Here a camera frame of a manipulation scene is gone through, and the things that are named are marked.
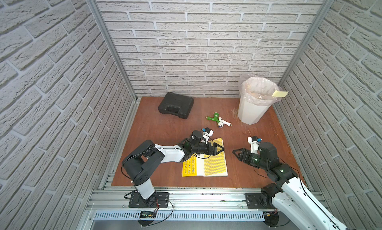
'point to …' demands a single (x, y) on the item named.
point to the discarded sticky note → (279, 94)
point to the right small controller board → (271, 219)
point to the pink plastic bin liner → (257, 90)
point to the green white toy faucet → (221, 122)
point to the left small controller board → (147, 214)
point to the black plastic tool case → (177, 105)
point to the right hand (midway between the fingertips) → (236, 153)
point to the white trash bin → (250, 114)
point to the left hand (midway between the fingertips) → (216, 143)
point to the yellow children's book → (201, 165)
